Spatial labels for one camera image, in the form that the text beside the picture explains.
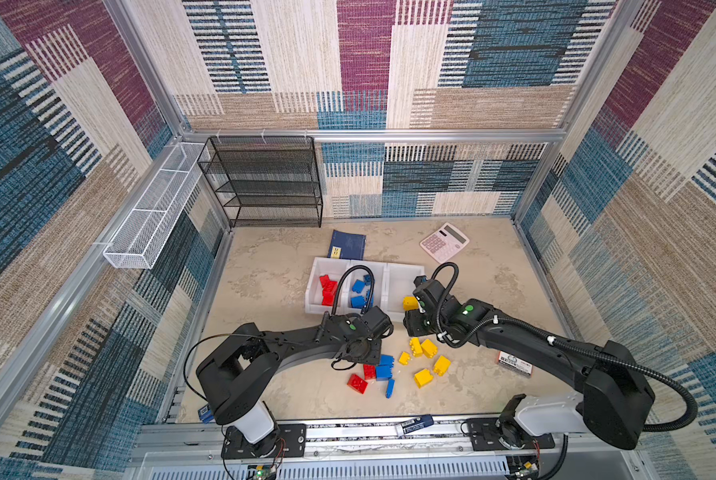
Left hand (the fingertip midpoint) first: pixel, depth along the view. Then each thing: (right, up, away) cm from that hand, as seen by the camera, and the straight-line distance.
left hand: (374, 352), depth 85 cm
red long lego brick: (-14, +17, +9) cm, 24 cm away
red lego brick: (-14, +15, +6) cm, 21 cm away
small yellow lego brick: (+8, -2, 0) cm, 8 cm away
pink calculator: (+27, +31, +26) cm, 48 cm away
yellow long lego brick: (+12, +1, +1) cm, 12 cm away
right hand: (+11, +8, -2) cm, 14 cm away
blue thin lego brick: (+4, -7, -6) cm, 10 cm away
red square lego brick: (-16, +18, +17) cm, 29 cm away
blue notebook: (-9, +30, +26) cm, 41 cm away
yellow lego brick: (+15, +1, 0) cm, 15 cm away
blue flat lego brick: (+2, -5, -2) cm, 6 cm away
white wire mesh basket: (-72, +31, +6) cm, 79 cm away
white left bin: (-19, +13, +13) cm, 27 cm away
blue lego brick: (-5, +12, +12) cm, 17 cm away
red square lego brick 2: (-5, -7, -4) cm, 9 cm away
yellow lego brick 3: (+13, -6, -4) cm, 14 cm away
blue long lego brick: (-5, +17, +14) cm, 22 cm away
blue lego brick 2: (-2, +19, +14) cm, 24 cm away
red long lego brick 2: (-2, -4, -3) cm, 5 cm away
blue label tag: (+10, -14, -11) cm, 20 cm away
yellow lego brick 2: (+18, -3, -2) cm, 19 cm away
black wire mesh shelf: (-39, +54, +26) cm, 71 cm away
